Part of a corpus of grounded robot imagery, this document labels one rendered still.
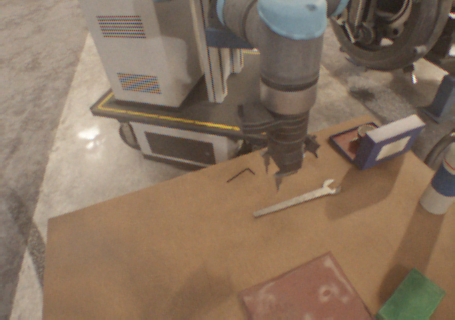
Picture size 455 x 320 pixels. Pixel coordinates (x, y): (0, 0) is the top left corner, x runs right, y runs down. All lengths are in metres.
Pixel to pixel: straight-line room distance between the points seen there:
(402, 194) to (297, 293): 0.37
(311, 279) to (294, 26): 0.46
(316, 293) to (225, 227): 0.24
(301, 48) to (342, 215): 0.44
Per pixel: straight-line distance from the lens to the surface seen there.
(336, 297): 0.62
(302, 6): 0.39
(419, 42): 1.51
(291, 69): 0.42
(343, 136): 0.90
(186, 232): 0.70
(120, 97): 1.42
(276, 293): 0.61
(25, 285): 1.44
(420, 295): 0.66
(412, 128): 0.81
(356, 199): 0.76
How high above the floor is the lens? 1.06
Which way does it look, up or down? 44 degrees down
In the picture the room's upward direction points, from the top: 7 degrees counter-clockwise
